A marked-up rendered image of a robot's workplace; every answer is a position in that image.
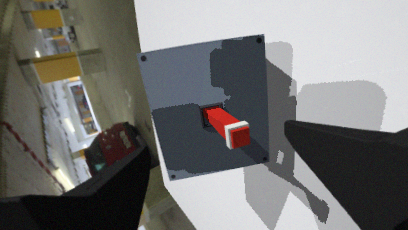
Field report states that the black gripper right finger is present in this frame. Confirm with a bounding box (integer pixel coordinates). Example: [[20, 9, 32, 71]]
[[284, 120, 408, 230]]

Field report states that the dark grey square panel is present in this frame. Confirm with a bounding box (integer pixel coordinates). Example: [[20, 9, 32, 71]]
[[136, 34, 270, 181]]

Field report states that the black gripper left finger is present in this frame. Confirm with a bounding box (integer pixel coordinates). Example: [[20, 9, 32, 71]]
[[0, 146, 151, 230]]

